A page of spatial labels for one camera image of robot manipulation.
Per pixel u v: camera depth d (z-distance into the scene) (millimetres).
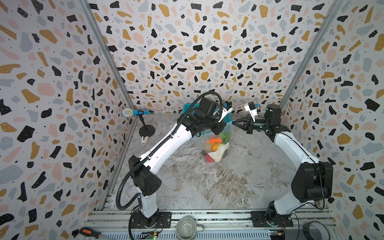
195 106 516
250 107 688
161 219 734
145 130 1084
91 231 689
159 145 467
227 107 627
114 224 737
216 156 840
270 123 668
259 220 730
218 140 807
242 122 734
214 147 897
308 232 685
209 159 895
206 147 947
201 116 548
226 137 816
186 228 716
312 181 449
